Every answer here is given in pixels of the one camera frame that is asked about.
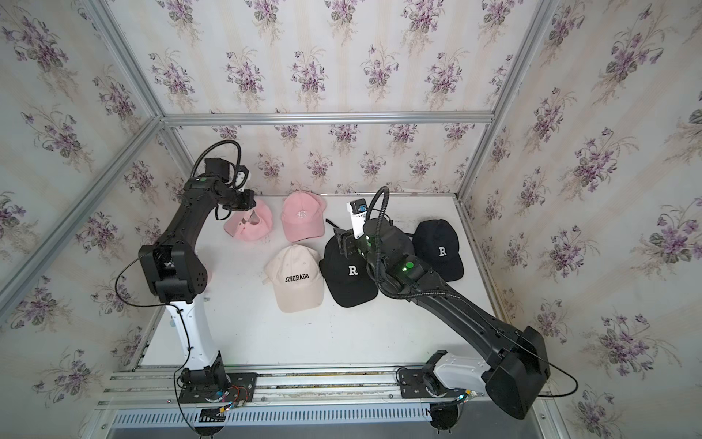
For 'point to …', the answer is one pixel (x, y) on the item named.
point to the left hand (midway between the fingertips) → (253, 204)
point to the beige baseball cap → (295, 273)
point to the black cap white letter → (436, 241)
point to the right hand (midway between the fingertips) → (350, 225)
